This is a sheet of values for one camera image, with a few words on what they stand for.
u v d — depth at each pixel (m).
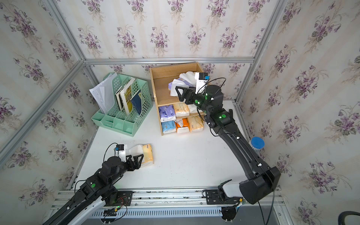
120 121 0.98
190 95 0.57
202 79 0.55
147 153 0.86
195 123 0.97
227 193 0.61
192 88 0.57
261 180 0.37
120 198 0.73
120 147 0.67
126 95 0.91
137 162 0.70
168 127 0.96
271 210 0.35
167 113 0.84
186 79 0.79
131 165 0.68
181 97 0.58
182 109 0.86
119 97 0.97
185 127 0.93
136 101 0.99
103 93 0.91
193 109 0.86
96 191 0.54
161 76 0.89
